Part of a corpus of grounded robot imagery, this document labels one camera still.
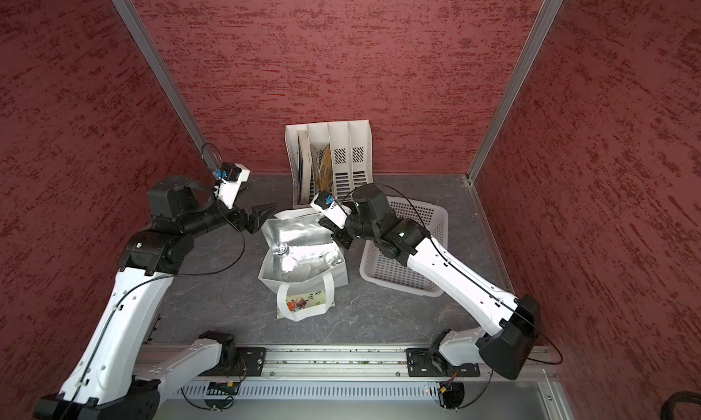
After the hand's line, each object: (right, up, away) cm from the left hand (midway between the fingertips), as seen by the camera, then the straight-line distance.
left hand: (258, 199), depth 65 cm
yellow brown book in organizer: (+12, +14, +30) cm, 35 cm away
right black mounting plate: (+43, -41, +1) cm, 59 cm away
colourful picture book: (+6, -32, +20) cm, 39 cm away
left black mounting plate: (-6, -46, +9) cm, 47 cm away
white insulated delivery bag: (+7, -10, +17) cm, 21 cm away
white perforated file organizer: (+21, +23, +45) cm, 55 cm away
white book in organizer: (+6, +11, +29) cm, 32 cm away
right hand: (+15, -7, +4) cm, 17 cm away
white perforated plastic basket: (+33, -25, +27) cm, 49 cm away
